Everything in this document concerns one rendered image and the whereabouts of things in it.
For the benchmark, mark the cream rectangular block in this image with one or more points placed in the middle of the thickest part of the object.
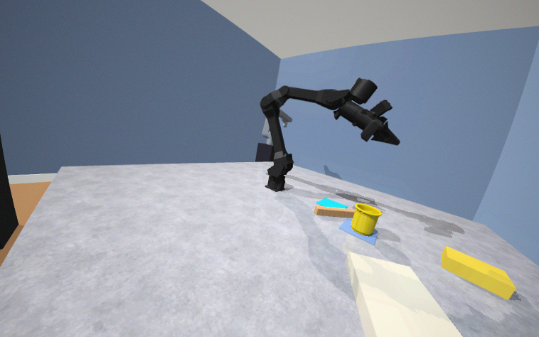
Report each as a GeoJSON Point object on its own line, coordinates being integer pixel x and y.
{"type": "Point", "coordinates": [393, 302]}

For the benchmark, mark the yellow cup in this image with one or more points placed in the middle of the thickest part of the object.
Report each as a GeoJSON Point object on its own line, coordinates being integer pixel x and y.
{"type": "Point", "coordinates": [365, 219]}

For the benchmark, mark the wooden plank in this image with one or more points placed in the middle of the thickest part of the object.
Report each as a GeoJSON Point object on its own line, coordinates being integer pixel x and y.
{"type": "Point", "coordinates": [335, 212]}

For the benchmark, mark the yellow rectangular block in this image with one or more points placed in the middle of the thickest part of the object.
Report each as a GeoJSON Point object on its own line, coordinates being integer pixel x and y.
{"type": "Point", "coordinates": [480, 273]}

